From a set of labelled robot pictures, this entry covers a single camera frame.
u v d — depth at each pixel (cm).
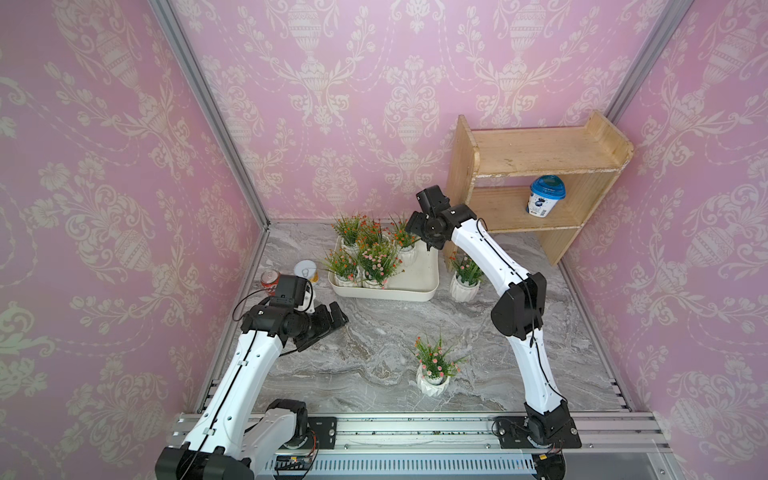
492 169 74
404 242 99
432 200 73
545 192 87
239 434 41
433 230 70
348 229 101
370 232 101
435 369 71
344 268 90
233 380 44
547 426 64
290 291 59
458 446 73
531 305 59
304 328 64
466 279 96
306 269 100
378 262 90
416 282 104
